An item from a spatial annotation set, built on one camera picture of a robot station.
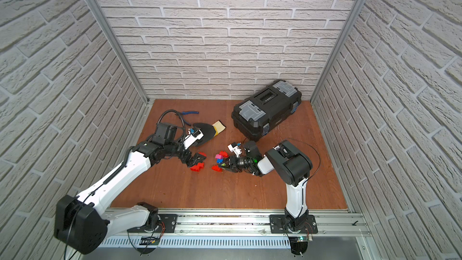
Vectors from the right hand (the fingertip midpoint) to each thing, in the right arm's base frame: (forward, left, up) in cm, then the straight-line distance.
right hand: (222, 167), depth 87 cm
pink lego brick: (+5, +2, +2) cm, 5 cm away
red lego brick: (+11, +11, -5) cm, 16 cm away
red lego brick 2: (+6, -1, +2) cm, 7 cm away
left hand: (+4, +9, +13) cm, 16 cm away
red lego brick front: (0, +3, +1) cm, 4 cm away
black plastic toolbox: (+20, -17, +14) cm, 30 cm away
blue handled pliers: (+40, +20, -2) cm, 44 cm away
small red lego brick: (0, +12, 0) cm, 12 cm away
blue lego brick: (+2, +1, +2) cm, 3 cm away
